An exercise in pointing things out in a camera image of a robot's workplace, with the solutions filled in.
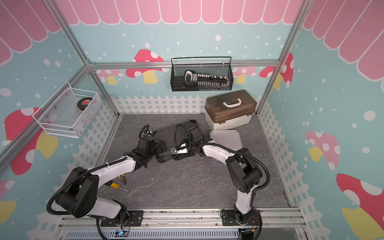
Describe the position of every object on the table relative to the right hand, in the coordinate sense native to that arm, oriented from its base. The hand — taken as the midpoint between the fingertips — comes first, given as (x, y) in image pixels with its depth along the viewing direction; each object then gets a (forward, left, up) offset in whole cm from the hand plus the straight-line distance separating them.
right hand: (182, 145), depth 92 cm
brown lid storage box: (+19, -30, +11) cm, 37 cm away
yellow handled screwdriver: (-22, +36, -6) cm, 43 cm away
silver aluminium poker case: (+8, -31, -5) cm, 32 cm away
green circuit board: (-44, +29, -10) cm, 53 cm away
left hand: (-1, +14, 0) cm, 14 cm away
